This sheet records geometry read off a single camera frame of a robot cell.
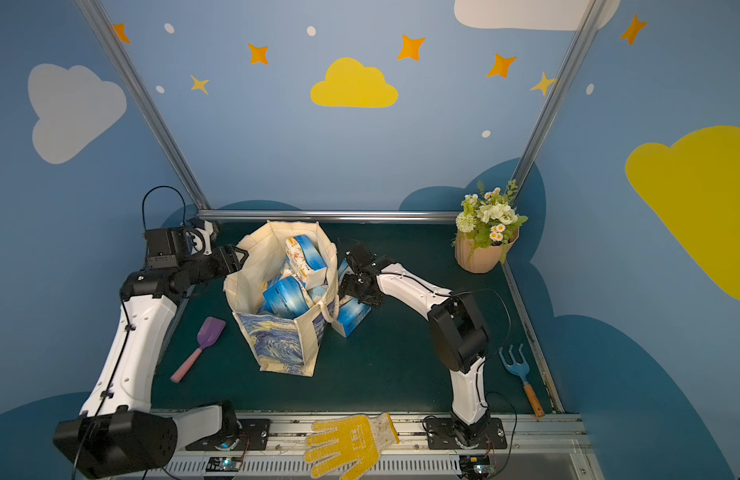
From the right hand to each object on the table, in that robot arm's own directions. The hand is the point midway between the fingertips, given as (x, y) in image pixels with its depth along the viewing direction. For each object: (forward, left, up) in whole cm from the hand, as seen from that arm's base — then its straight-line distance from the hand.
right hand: (356, 293), depth 92 cm
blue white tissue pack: (0, +14, +17) cm, 22 cm away
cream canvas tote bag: (-21, +16, +9) cm, 28 cm away
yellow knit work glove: (-39, -4, -7) cm, 40 cm away
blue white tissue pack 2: (-10, +17, +11) cm, 23 cm away
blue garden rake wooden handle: (-17, -50, -9) cm, 54 cm away
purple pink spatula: (-14, +45, -6) cm, 48 cm away
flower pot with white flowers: (+13, -37, +18) cm, 44 cm away
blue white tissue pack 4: (-4, +2, +17) cm, 18 cm away
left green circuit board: (-45, +28, -7) cm, 54 cm away
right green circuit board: (-42, -33, -9) cm, 54 cm away
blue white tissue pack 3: (-7, 0, 0) cm, 7 cm away
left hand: (-3, +28, +21) cm, 35 cm away
